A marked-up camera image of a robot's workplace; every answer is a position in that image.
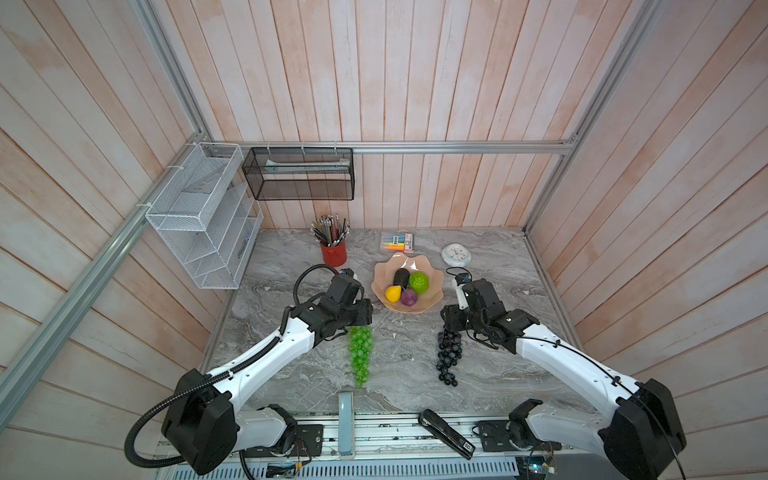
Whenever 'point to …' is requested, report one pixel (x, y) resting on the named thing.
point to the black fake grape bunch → (450, 351)
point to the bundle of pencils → (329, 230)
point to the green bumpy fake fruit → (419, 282)
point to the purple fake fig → (408, 297)
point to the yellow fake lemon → (393, 293)
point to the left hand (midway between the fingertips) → (363, 315)
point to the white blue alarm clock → (456, 255)
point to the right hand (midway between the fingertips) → (449, 310)
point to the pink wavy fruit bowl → (384, 275)
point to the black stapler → (446, 433)
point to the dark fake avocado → (401, 277)
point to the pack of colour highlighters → (404, 242)
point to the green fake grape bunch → (360, 344)
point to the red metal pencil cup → (334, 256)
